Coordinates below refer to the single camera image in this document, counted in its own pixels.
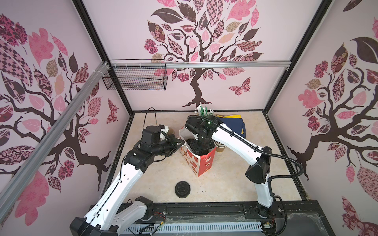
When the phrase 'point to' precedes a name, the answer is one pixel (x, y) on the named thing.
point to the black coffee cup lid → (182, 189)
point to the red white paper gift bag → (200, 165)
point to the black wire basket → (137, 77)
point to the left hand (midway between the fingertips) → (185, 144)
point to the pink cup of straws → (204, 111)
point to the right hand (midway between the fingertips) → (198, 148)
